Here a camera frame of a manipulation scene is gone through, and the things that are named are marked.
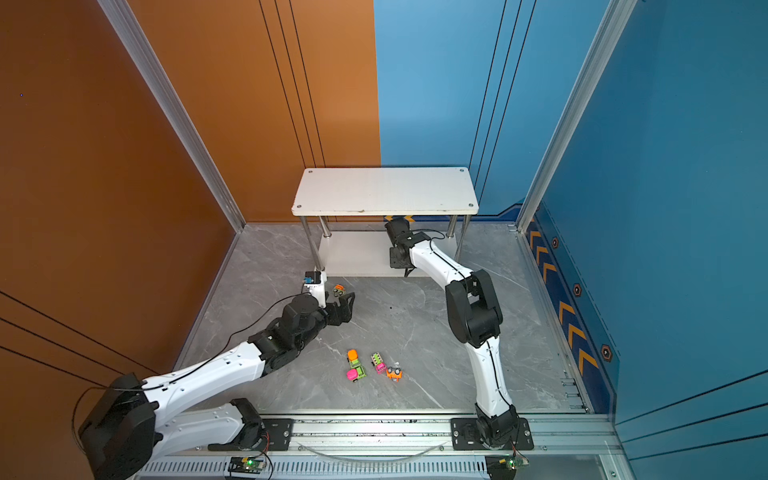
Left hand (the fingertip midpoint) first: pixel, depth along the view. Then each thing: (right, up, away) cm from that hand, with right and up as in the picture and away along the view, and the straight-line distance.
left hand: (344, 292), depth 81 cm
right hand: (+17, +8, +19) cm, 27 cm away
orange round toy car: (+14, -22, 0) cm, 26 cm away
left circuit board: (-21, -40, -11) cm, 46 cm away
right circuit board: (+40, -40, -11) cm, 57 cm away
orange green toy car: (+2, -19, +2) cm, 19 cm away
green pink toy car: (+9, -19, +1) cm, 21 cm away
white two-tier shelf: (+1, +22, -4) cm, 22 cm away
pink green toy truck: (+3, -22, -1) cm, 23 cm away
